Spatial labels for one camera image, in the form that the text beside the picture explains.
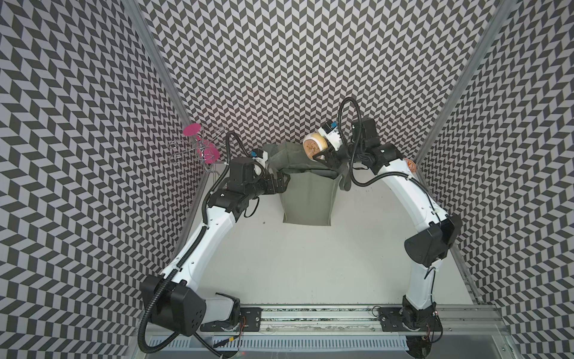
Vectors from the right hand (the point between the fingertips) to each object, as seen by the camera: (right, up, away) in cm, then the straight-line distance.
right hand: (320, 155), depth 77 cm
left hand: (-14, -9, -1) cm, 17 cm away
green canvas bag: (-4, -16, +5) cm, 17 cm away
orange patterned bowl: (+50, -1, +34) cm, 60 cm away
